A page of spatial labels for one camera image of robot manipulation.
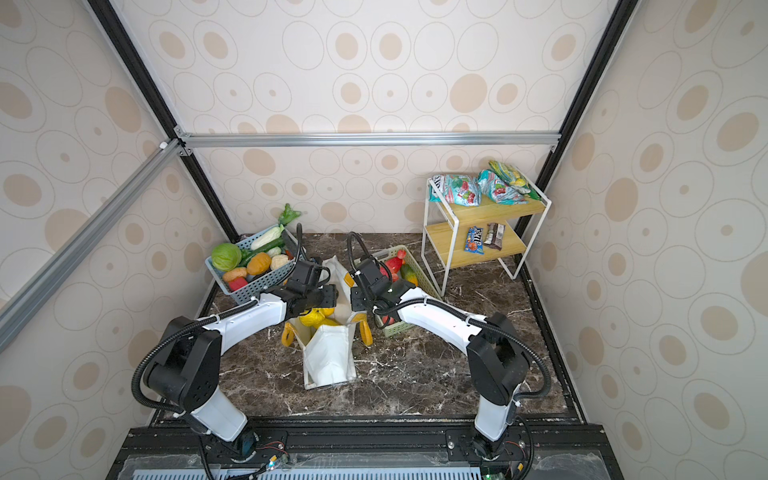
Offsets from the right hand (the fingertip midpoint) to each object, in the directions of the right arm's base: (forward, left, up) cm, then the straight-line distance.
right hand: (358, 295), depth 86 cm
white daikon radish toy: (+30, +34, -5) cm, 46 cm away
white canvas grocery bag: (-15, +7, -2) cm, 16 cm away
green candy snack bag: (+20, -29, +21) cm, 41 cm away
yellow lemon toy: (-4, +13, -5) cm, 15 cm away
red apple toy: (+20, -11, -9) cm, 24 cm away
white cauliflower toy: (+19, +30, -6) cm, 36 cm away
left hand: (+5, +7, -3) cm, 9 cm away
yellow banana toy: (-3, +10, -10) cm, 14 cm away
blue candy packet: (+18, -36, +4) cm, 41 cm away
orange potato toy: (+16, +35, -5) cm, 39 cm away
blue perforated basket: (+11, +33, -8) cm, 36 cm away
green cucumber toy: (+22, +42, -7) cm, 48 cm away
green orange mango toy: (+15, -16, -10) cm, 24 cm away
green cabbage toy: (+17, +44, 0) cm, 47 cm away
